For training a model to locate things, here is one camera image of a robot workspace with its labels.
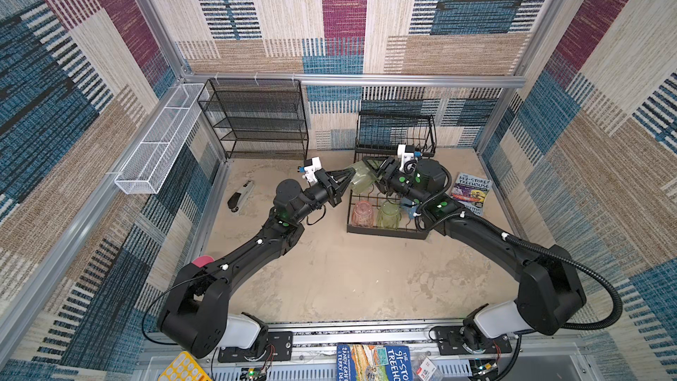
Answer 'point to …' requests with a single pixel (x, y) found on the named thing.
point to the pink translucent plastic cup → (362, 214)
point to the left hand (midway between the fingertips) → (357, 172)
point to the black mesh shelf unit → (257, 118)
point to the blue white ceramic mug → (408, 205)
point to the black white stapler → (239, 201)
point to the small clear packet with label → (426, 368)
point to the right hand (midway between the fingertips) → (365, 168)
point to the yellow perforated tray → (184, 367)
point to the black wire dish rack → (378, 134)
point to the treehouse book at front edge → (373, 362)
